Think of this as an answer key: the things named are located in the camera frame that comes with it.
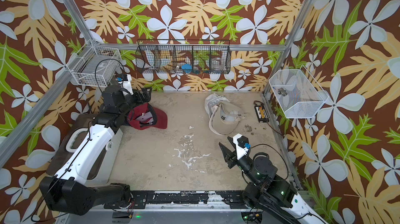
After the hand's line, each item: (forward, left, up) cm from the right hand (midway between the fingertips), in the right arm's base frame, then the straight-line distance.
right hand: (222, 141), depth 64 cm
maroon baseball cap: (+29, +45, -21) cm, 57 cm away
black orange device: (+34, -33, -27) cm, 55 cm away
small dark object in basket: (+30, -36, -1) cm, 47 cm away
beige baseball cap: (+29, -7, -26) cm, 39 cm away
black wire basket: (+56, +8, +4) cm, 57 cm away
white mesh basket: (+23, -44, +2) cm, 50 cm away
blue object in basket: (+50, +18, +1) cm, 53 cm away
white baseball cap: (+43, +1, -25) cm, 50 cm away
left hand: (+25, +37, +8) cm, 46 cm away
